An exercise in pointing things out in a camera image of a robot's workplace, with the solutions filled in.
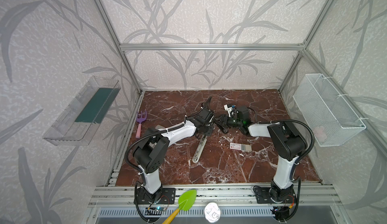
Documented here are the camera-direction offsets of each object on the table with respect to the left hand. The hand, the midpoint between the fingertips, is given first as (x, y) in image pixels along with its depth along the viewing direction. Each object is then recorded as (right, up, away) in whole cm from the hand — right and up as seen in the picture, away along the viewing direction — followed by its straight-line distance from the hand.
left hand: (211, 125), depth 92 cm
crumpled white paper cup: (-1, -34, -26) cm, 43 cm away
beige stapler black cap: (-7, -13, -6) cm, 16 cm away
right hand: (+2, +6, +1) cm, 6 cm away
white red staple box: (+18, -13, -3) cm, 22 cm away
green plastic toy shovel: (-14, -34, -20) cm, 42 cm away
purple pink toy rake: (-50, +3, +13) cm, 52 cm away
